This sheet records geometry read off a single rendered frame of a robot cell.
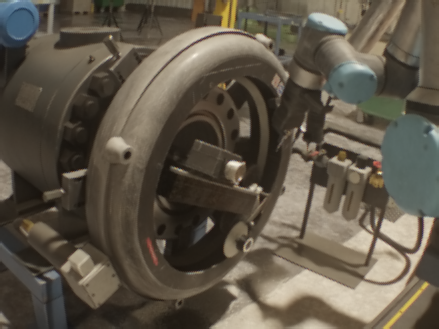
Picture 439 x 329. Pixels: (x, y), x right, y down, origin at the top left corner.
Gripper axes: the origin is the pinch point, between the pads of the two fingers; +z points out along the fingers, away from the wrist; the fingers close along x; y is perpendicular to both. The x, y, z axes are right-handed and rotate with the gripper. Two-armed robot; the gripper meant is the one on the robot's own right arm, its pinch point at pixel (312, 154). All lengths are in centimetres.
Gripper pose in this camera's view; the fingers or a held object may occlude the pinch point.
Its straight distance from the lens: 185.4
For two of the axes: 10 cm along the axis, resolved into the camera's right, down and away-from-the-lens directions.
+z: -1.0, 9.2, 3.8
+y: -6.2, 2.4, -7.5
